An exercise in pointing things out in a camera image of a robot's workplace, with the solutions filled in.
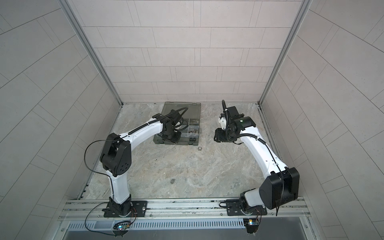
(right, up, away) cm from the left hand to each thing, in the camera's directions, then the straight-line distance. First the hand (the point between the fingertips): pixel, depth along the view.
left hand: (180, 138), depth 90 cm
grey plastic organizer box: (+6, +1, +7) cm, 9 cm away
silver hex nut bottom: (-3, -21, -10) cm, 24 cm away
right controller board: (+36, -37, -21) cm, 56 cm away
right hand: (+21, +2, -11) cm, 24 cm away
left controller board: (-23, -35, -25) cm, 49 cm away
